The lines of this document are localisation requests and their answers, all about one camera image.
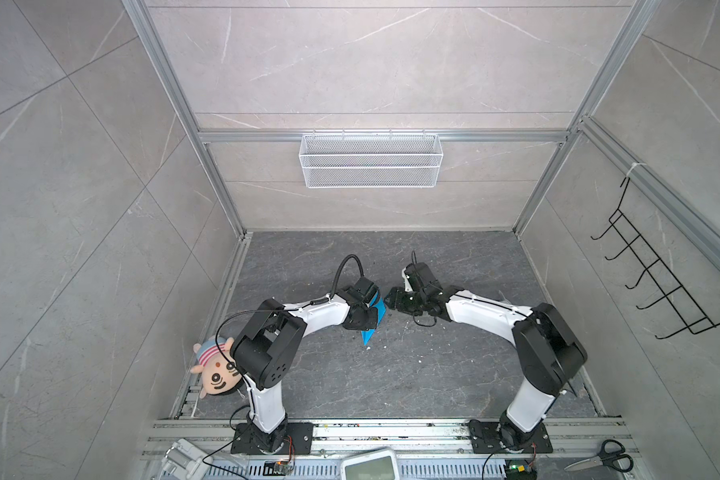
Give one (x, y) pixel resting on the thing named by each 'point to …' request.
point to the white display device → (375, 465)
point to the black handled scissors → (612, 454)
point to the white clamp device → (183, 461)
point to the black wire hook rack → (696, 319)
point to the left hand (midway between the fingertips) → (371, 316)
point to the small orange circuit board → (275, 468)
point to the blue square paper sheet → (380, 305)
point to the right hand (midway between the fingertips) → (388, 299)
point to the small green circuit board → (520, 470)
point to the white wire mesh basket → (373, 160)
